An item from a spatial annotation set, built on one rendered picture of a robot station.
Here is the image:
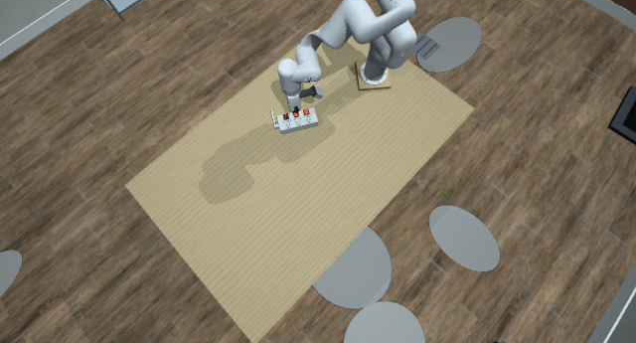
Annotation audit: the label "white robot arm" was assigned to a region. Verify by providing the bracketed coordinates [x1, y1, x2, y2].
[277, 0, 416, 99]

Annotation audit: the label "white power strip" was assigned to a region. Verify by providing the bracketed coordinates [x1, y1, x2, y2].
[274, 107, 318, 134]

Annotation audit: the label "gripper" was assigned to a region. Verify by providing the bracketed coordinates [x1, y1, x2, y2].
[284, 92, 301, 114]

